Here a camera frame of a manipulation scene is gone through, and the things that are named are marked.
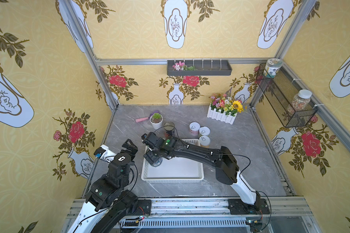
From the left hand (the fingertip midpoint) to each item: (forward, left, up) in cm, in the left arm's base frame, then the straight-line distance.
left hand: (121, 146), depth 68 cm
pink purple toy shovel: (+37, -2, -26) cm, 45 cm away
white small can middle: (+21, -46, -19) cm, 54 cm away
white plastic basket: (-3, -27, -25) cm, 37 cm away
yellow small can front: (+13, -45, -20) cm, 51 cm away
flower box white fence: (+33, -59, -10) cm, 68 cm away
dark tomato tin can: (+26, -22, -23) cm, 41 cm away
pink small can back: (+24, -39, -20) cm, 50 cm away
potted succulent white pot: (+30, -13, -18) cm, 37 cm away
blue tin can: (0, -15, -22) cm, 26 cm away
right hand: (+8, -14, -16) cm, 23 cm away
